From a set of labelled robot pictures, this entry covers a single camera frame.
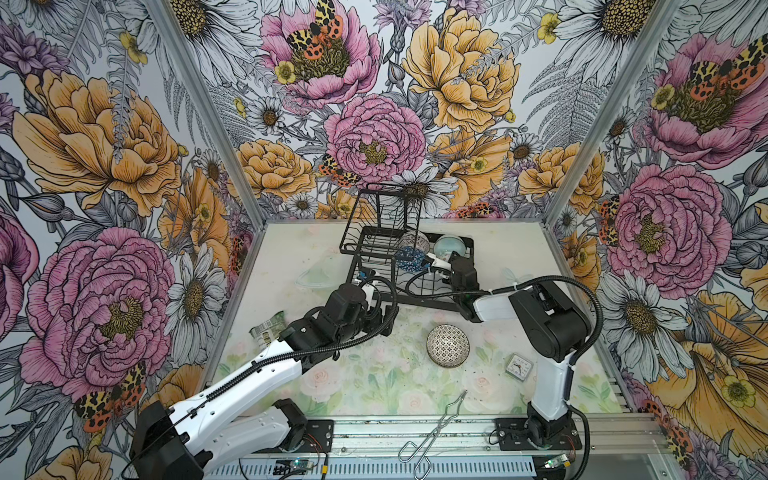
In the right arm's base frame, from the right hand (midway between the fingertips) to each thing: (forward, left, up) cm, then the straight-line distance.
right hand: (460, 257), depth 99 cm
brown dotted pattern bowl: (-27, +7, -7) cm, 28 cm away
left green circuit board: (-54, +47, -10) cm, 72 cm away
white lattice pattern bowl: (+9, +17, 0) cm, 19 cm away
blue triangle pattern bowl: (-12, +17, +15) cm, 26 cm away
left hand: (-24, +26, +8) cm, 37 cm away
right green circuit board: (-54, -15, -10) cm, 57 cm away
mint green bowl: (+9, +3, -4) cm, 10 cm away
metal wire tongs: (-51, +19, -10) cm, 56 cm away
